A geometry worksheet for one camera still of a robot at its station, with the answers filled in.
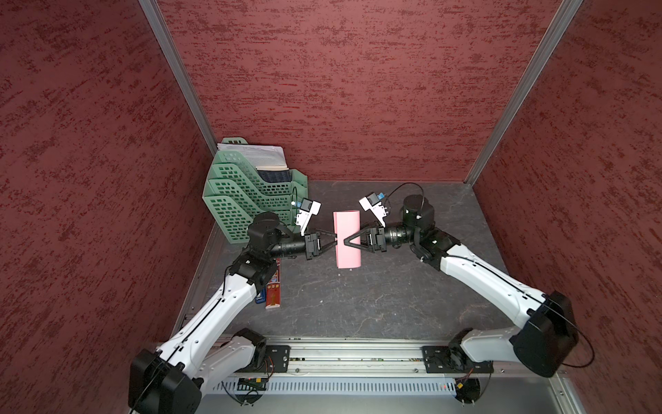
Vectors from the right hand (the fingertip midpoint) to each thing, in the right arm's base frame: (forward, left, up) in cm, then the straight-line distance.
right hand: (346, 247), depth 65 cm
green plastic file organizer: (+28, +39, -9) cm, 49 cm away
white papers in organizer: (+42, +31, -3) cm, 53 cm away
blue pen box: (-3, +28, -28) cm, 40 cm away
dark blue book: (+43, +28, -15) cm, 54 cm away
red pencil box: (+1, +25, -28) cm, 38 cm away
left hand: (0, +1, +1) cm, 2 cm away
